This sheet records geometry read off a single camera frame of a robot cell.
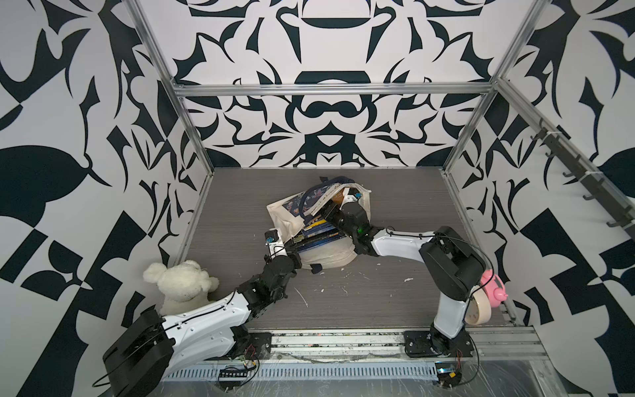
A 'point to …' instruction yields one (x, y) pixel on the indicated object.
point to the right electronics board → (447, 376)
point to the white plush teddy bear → (183, 285)
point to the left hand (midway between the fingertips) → (289, 237)
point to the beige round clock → (479, 308)
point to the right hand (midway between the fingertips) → (318, 201)
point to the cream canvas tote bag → (289, 225)
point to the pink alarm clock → (494, 288)
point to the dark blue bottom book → (315, 241)
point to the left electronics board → (231, 378)
